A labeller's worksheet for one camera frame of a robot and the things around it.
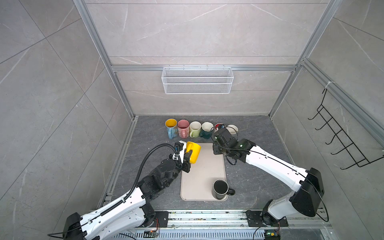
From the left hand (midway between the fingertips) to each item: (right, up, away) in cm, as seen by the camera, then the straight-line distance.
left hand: (189, 147), depth 70 cm
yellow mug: (+3, -2, +3) cm, 5 cm away
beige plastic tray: (+3, -24, +14) cm, 28 cm away
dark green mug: (+10, +7, +27) cm, 30 cm away
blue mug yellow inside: (-14, +11, +33) cm, 37 cm away
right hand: (+14, 0, +11) cm, 18 cm away
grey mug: (+29, +7, +33) cm, 45 cm away
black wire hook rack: (+69, -3, -10) cm, 70 cm away
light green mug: (+3, +10, +34) cm, 35 cm away
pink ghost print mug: (-5, +9, +28) cm, 30 cm away
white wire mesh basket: (+4, +42, +30) cm, 52 cm away
